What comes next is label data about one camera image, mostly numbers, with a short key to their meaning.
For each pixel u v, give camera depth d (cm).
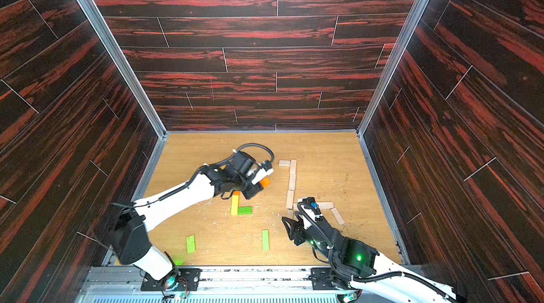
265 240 82
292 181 99
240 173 63
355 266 51
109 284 74
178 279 72
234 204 91
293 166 105
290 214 89
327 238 48
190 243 81
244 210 91
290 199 94
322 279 74
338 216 87
